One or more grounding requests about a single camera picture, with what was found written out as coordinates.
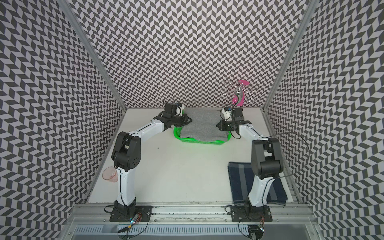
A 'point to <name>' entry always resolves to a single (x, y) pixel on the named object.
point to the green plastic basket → (177, 131)
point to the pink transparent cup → (110, 174)
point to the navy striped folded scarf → (242, 178)
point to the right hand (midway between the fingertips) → (219, 126)
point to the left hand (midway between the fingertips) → (191, 120)
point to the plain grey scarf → (203, 126)
